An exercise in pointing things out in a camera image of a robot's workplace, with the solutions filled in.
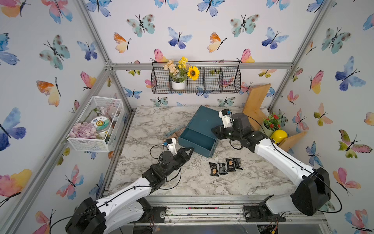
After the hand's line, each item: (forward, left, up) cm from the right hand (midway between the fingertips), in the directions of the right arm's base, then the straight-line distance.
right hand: (214, 128), depth 79 cm
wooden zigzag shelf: (+24, -33, -16) cm, 44 cm away
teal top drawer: (-7, +8, -4) cm, 12 cm away
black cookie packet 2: (-10, -12, -22) cm, 27 cm away
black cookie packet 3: (-13, -7, -23) cm, 27 cm away
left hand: (-12, +9, -2) cm, 15 cm away
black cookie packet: (-9, -16, -23) cm, 29 cm away
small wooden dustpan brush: (+11, +25, -22) cm, 35 cm away
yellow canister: (+2, -37, -7) cm, 38 cm away
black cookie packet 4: (-14, -2, -23) cm, 27 cm away
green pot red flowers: (+9, -35, -5) cm, 36 cm away
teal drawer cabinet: (+8, +5, -3) cm, 10 cm away
